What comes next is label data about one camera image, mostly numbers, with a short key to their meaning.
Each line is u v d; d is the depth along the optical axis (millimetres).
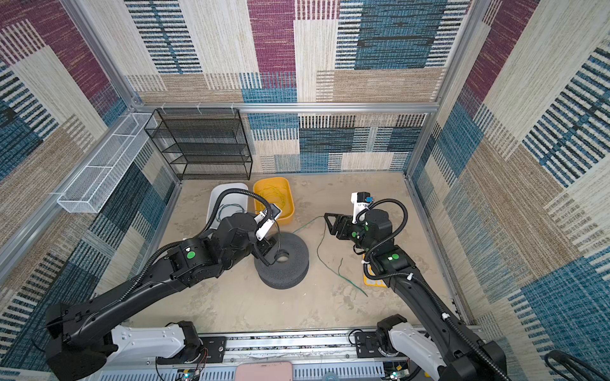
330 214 720
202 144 1095
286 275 848
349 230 664
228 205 1085
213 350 733
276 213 564
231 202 1083
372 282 852
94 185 724
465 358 390
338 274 837
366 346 730
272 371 692
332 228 682
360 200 665
